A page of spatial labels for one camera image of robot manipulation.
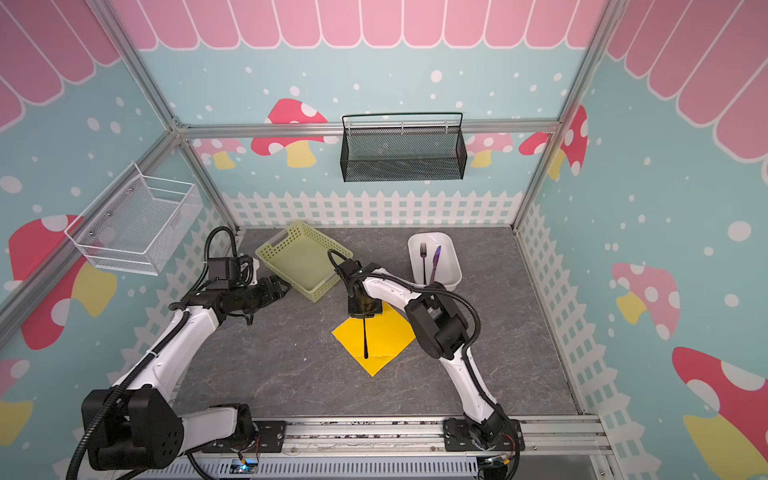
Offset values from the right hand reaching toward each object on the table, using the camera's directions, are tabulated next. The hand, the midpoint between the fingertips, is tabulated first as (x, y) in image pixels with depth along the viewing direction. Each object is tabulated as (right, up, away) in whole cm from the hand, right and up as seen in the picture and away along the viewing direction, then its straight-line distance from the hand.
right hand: (359, 314), depth 96 cm
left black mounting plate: (-20, -27, -21) cm, 40 cm away
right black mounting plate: (+27, -27, -22) cm, 44 cm away
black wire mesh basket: (+8, +55, +2) cm, 55 cm away
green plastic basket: (-25, +20, +19) cm, 37 cm away
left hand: (-21, +7, -11) cm, 25 cm away
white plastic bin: (+31, +14, +11) cm, 36 cm away
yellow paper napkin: (+9, -5, -4) cm, 12 cm away
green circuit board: (-26, -33, -23) cm, 48 cm away
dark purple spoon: (+3, -8, -6) cm, 10 cm away
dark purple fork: (+22, +20, +17) cm, 34 cm away
